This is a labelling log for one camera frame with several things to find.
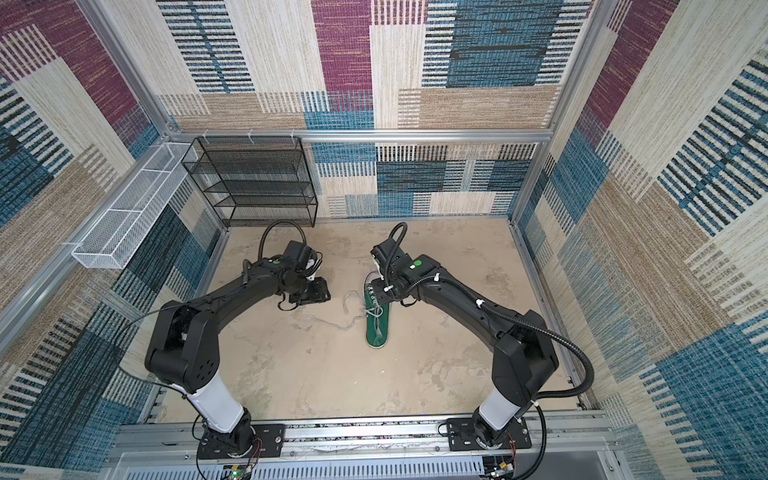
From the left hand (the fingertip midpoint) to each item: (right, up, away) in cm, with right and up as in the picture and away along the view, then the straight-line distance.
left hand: (326, 292), depth 91 cm
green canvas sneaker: (+17, -8, 0) cm, 19 cm away
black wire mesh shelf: (-29, +38, +18) cm, 51 cm away
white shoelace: (+8, -5, +8) cm, 12 cm away
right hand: (+18, +1, -8) cm, 20 cm away
